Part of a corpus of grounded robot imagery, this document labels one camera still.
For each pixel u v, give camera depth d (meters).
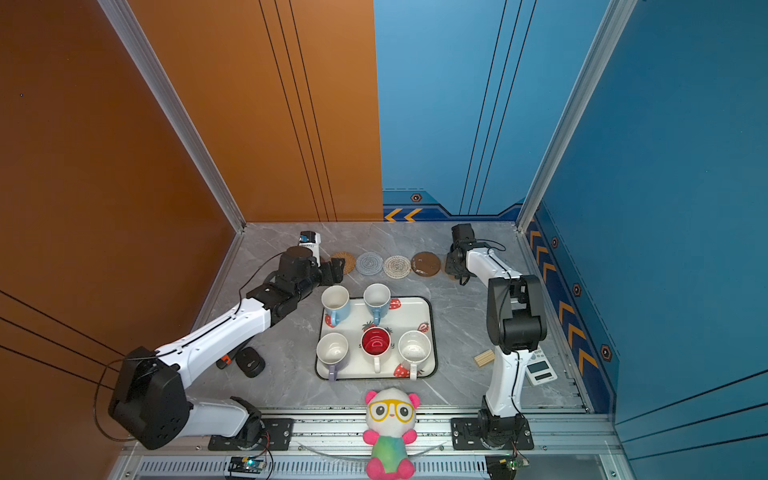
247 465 0.71
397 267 1.06
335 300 0.92
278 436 0.75
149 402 0.42
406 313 0.95
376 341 0.87
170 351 0.45
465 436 0.73
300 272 0.63
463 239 0.81
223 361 0.51
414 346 0.87
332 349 0.85
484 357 0.85
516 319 0.53
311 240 0.73
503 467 0.71
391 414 0.70
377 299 0.92
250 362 0.83
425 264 1.06
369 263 1.08
